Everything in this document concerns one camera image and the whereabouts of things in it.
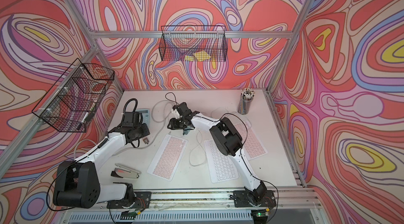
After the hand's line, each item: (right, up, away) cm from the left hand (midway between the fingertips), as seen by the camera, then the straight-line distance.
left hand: (148, 130), depth 90 cm
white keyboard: (+42, -19, -7) cm, 46 cm away
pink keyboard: (+12, -15, -3) cm, 20 cm away
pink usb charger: (-2, -6, +1) cm, 6 cm away
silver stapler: (-10, -20, -9) cm, 24 cm away
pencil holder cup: (+58, +21, +3) cm, 62 cm away
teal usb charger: (+22, -2, +3) cm, 22 cm away
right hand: (+12, -1, +7) cm, 14 cm away
